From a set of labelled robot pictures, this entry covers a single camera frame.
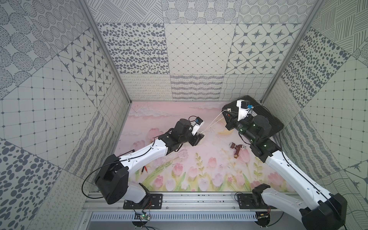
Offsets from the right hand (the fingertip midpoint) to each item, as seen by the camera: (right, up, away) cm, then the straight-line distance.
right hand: (222, 111), depth 71 cm
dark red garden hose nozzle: (+15, -23, +21) cm, 34 cm away
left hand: (-11, -9, +9) cm, 17 cm away
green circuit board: (-39, -53, -1) cm, 66 cm away
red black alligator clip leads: (-44, -35, +15) cm, 58 cm away
